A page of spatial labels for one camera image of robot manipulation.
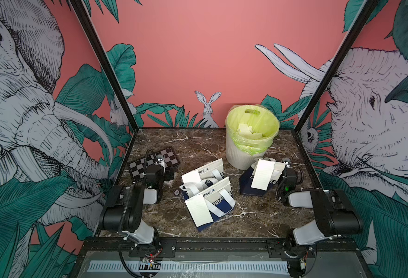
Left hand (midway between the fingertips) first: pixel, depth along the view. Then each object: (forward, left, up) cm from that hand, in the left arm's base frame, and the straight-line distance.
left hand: (163, 162), depth 95 cm
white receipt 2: (-32, -20, +15) cm, 41 cm away
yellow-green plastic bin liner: (+17, -52, +9) cm, 56 cm away
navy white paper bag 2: (-18, -24, +16) cm, 34 cm away
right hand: (-4, -65, 0) cm, 66 cm away
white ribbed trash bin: (-2, -41, +4) cm, 41 cm away
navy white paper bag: (-27, -28, +12) cm, 41 cm away
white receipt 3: (-19, -18, +18) cm, 32 cm away
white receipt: (-18, -48, +15) cm, 54 cm away
